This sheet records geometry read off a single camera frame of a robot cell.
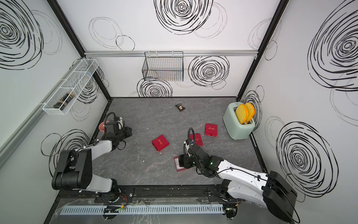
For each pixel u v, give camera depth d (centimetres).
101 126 91
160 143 91
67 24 78
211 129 97
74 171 44
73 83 74
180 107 112
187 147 64
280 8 73
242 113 85
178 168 81
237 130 88
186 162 71
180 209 96
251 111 82
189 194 75
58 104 66
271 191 41
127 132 84
